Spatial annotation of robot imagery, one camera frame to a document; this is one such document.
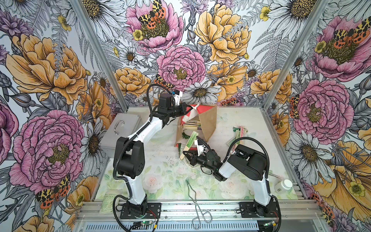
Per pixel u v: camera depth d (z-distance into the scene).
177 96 0.81
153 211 0.73
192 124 1.03
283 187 0.74
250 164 0.53
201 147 0.80
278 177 0.85
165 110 0.71
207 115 0.91
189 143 0.85
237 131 1.02
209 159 0.72
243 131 1.03
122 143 0.51
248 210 0.74
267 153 0.52
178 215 0.74
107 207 0.73
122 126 0.90
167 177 0.86
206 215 0.74
